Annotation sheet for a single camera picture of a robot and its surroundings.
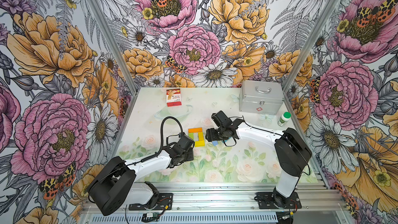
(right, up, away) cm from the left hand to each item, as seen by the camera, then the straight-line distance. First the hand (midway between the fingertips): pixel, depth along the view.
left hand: (188, 158), depth 88 cm
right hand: (+13, +10, +1) cm, 17 cm away
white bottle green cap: (+58, +21, +9) cm, 62 cm away
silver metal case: (+45, +35, +12) cm, 58 cm away
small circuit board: (-16, -22, -15) cm, 31 cm away
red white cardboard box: (-13, +35, +24) cm, 44 cm away
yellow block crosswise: (+6, +6, +6) cm, 11 cm away
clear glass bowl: (-7, +25, +21) cm, 34 cm away
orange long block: (+4, +14, +11) cm, 18 cm away
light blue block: (+16, +7, +6) cm, 18 cm away
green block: (+1, +11, +9) cm, 14 cm away
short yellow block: (+7, +11, +10) cm, 16 cm away
